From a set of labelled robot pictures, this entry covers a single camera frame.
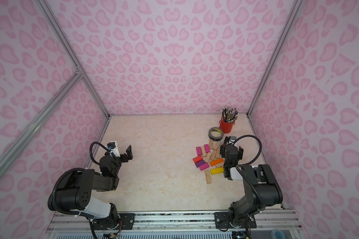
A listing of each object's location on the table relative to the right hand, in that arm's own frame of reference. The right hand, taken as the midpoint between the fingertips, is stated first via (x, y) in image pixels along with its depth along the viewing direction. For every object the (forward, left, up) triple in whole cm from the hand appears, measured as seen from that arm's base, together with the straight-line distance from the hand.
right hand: (231, 143), depth 93 cm
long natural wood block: (-18, +15, -7) cm, 25 cm away
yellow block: (-15, +11, -6) cm, 20 cm away
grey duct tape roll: (+13, +8, -7) cm, 17 cm away
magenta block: (-1, +20, -7) cm, 21 cm away
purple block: (-11, +21, -7) cm, 25 cm away
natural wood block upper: (+3, +8, -7) cm, 11 cm away
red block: (-7, +22, -7) cm, 24 cm away
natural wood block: (-6, +15, -7) cm, 17 cm away
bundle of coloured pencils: (+17, 0, +8) cm, 19 cm away
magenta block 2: (+1, +15, -8) cm, 17 cm away
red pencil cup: (+17, 0, -5) cm, 18 cm away
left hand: (-4, +64, +4) cm, 64 cm away
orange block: (-10, +11, -7) cm, 17 cm away
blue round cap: (-45, -15, -7) cm, 48 cm away
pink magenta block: (-12, +17, -7) cm, 22 cm away
